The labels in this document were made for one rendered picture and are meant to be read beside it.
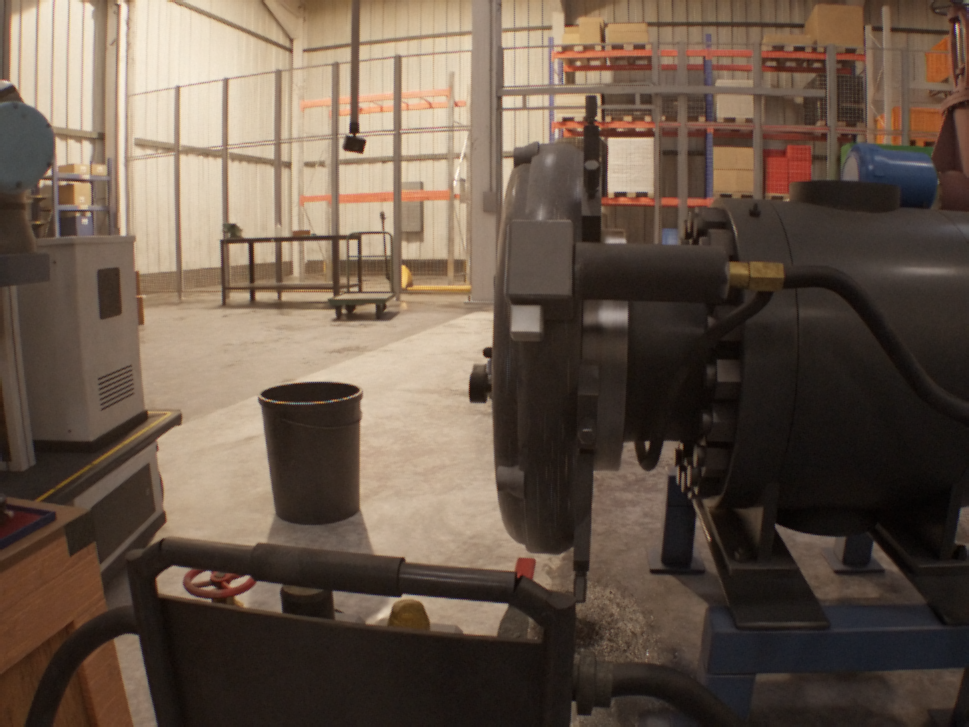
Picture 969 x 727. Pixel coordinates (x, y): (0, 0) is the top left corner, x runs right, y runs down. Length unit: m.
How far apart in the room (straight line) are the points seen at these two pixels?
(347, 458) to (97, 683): 1.20
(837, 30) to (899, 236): 12.24
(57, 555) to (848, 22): 13.32
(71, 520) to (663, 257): 0.82
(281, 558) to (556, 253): 0.52
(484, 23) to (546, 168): 8.08
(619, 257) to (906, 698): 1.00
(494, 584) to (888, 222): 0.98
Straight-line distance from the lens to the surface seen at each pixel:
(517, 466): 1.03
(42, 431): 1.90
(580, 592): 1.16
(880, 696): 1.48
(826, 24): 13.44
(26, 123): 1.33
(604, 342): 1.12
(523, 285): 0.88
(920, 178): 1.65
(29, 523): 0.98
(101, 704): 1.10
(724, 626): 1.12
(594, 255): 0.90
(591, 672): 0.62
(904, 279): 1.20
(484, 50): 9.08
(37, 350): 1.85
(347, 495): 2.10
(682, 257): 0.91
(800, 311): 1.11
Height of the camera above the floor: 0.81
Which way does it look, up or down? 10 degrees down
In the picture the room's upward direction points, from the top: straight up
